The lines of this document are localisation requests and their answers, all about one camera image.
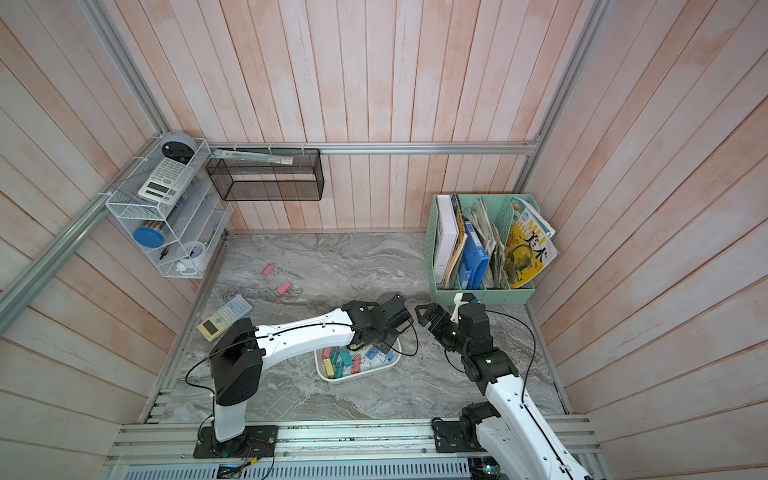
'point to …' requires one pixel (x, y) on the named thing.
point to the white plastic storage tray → (340, 363)
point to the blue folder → (474, 260)
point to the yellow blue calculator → (218, 325)
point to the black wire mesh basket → (267, 174)
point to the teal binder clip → (345, 353)
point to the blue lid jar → (149, 237)
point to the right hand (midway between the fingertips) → (423, 312)
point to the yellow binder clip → (328, 368)
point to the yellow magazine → (531, 245)
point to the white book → (445, 236)
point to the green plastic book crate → (521, 294)
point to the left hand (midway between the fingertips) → (381, 338)
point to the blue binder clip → (371, 352)
